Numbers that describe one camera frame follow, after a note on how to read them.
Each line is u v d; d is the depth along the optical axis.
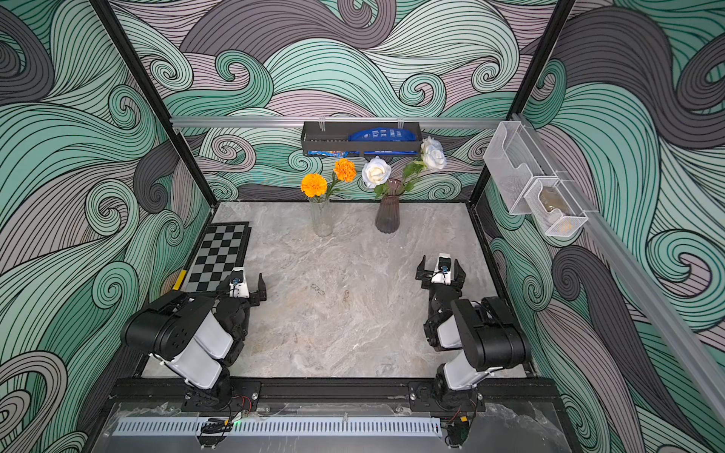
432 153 0.81
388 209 1.01
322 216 0.98
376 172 0.78
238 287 0.74
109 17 0.72
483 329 0.46
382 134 0.92
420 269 0.81
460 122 0.95
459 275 0.79
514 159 0.94
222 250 1.01
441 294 0.69
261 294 0.83
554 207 0.66
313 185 0.79
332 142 0.95
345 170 0.83
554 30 0.74
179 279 0.99
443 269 0.73
